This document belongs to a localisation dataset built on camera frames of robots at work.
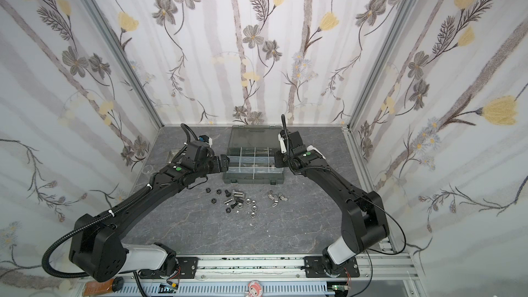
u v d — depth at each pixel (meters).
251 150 1.04
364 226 0.44
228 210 0.88
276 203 0.90
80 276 0.43
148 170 0.96
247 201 0.90
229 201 0.91
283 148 0.78
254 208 0.88
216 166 0.74
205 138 0.75
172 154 1.07
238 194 0.93
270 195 0.93
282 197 0.91
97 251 0.40
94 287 0.67
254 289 0.67
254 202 0.91
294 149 0.66
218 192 0.94
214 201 0.91
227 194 0.93
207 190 0.94
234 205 0.90
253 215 0.86
